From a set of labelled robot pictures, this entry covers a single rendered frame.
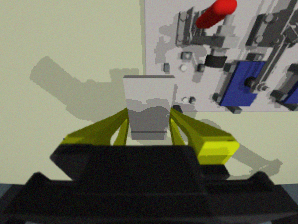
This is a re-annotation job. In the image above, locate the red-handled toggle clamp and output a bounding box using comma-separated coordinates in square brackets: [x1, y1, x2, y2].
[244, 0, 298, 93]

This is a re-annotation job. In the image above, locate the blue rectangular block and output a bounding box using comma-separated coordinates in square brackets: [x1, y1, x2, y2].
[275, 73, 298, 104]
[217, 60, 266, 106]

